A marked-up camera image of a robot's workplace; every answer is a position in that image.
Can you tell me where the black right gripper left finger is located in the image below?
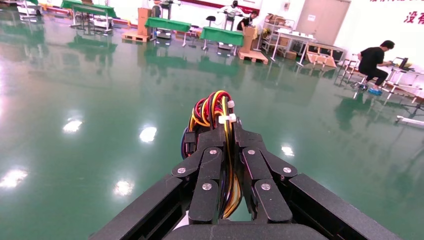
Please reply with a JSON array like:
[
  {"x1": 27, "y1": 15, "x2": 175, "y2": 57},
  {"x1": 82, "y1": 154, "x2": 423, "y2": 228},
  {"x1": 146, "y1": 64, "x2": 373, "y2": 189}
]
[{"x1": 88, "y1": 123, "x2": 227, "y2": 240}]

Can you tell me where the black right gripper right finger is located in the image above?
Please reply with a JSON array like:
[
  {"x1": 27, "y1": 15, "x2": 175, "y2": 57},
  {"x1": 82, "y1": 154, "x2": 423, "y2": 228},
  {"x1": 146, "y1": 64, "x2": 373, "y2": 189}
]
[{"x1": 232, "y1": 117, "x2": 402, "y2": 240}]

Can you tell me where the power supply with coloured cables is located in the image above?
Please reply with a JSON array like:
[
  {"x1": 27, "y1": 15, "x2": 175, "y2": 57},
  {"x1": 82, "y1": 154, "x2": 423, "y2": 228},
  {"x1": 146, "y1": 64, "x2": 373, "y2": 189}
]
[{"x1": 173, "y1": 90, "x2": 243, "y2": 229}]

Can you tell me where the wooden pallet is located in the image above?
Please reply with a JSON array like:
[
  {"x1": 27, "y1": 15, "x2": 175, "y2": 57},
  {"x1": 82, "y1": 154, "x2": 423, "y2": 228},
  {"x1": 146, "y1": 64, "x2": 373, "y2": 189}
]
[
  {"x1": 238, "y1": 49, "x2": 269, "y2": 65},
  {"x1": 121, "y1": 31, "x2": 151, "y2": 44}
]

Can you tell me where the wooden rack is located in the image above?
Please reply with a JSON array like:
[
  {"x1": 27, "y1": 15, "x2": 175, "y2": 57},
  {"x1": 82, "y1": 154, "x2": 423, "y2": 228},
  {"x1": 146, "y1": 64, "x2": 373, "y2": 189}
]
[{"x1": 305, "y1": 42, "x2": 346, "y2": 69}]

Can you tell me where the tall cardboard box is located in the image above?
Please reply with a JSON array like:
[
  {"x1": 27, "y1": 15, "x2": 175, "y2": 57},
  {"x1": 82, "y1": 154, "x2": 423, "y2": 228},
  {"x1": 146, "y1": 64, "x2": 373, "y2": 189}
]
[
  {"x1": 242, "y1": 26, "x2": 258, "y2": 54},
  {"x1": 137, "y1": 7, "x2": 153, "y2": 37}
]

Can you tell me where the green cloth table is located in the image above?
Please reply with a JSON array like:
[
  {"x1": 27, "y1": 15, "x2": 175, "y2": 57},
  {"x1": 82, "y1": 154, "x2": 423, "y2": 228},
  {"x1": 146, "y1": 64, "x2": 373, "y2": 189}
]
[
  {"x1": 199, "y1": 26, "x2": 245, "y2": 57},
  {"x1": 60, "y1": 0, "x2": 117, "y2": 34},
  {"x1": 145, "y1": 17, "x2": 192, "y2": 47}
]

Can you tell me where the white work table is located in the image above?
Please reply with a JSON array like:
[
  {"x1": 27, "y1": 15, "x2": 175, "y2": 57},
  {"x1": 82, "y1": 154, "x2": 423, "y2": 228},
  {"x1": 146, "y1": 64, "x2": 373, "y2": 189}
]
[{"x1": 269, "y1": 28, "x2": 316, "y2": 67}]

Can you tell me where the white metal stand base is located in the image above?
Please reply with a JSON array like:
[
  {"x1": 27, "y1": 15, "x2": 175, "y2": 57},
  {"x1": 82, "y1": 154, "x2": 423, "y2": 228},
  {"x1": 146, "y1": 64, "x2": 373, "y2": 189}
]
[{"x1": 395, "y1": 114, "x2": 424, "y2": 130}]

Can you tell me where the standing person in black shirt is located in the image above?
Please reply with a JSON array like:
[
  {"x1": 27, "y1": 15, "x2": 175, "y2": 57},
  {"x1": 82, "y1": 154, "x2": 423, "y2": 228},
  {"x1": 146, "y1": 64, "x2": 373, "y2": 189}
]
[{"x1": 236, "y1": 10, "x2": 260, "y2": 33}]

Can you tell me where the seated person in black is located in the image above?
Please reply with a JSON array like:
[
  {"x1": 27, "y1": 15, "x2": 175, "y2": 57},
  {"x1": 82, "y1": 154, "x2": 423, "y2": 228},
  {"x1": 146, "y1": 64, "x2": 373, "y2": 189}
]
[{"x1": 356, "y1": 39, "x2": 396, "y2": 97}]

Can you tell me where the metal shelf rack with boxes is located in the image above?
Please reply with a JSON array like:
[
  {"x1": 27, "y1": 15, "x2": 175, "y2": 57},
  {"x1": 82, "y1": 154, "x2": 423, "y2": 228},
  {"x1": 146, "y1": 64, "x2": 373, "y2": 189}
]
[{"x1": 263, "y1": 13, "x2": 297, "y2": 56}]

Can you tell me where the black stool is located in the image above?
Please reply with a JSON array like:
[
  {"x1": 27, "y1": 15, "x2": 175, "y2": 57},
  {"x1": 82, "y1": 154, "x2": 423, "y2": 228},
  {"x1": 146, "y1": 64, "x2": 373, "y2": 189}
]
[{"x1": 202, "y1": 14, "x2": 218, "y2": 51}]

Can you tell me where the grey door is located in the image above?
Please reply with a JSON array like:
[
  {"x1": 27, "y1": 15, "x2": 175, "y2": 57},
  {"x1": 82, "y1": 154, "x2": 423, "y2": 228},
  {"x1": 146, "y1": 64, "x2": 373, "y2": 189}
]
[{"x1": 295, "y1": 0, "x2": 352, "y2": 46}]

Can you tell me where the white frame table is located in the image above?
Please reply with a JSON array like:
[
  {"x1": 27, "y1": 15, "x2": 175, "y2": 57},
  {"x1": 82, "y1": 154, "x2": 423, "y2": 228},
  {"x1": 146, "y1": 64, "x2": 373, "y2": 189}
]
[{"x1": 380, "y1": 57, "x2": 424, "y2": 107}]

